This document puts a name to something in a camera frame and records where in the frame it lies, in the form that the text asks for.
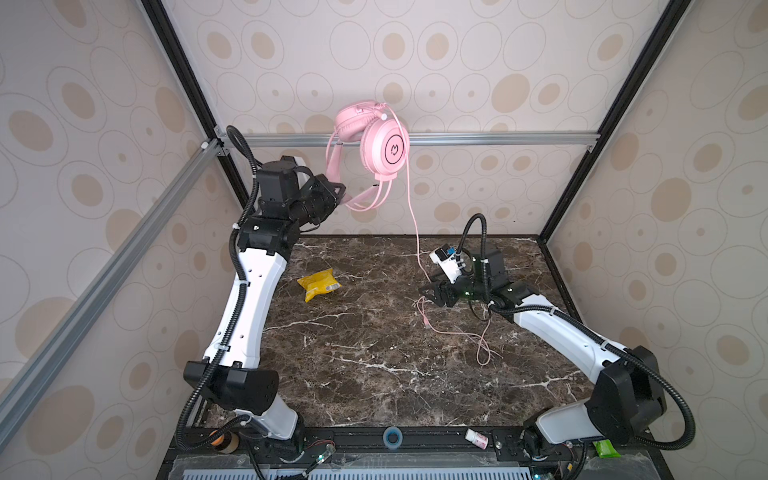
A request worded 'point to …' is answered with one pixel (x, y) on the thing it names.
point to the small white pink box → (477, 438)
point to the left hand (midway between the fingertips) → (353, 178)
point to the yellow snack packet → (319, 282)
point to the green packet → (606, 450)
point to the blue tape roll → (392, 437)
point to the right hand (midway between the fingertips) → (428, 282)
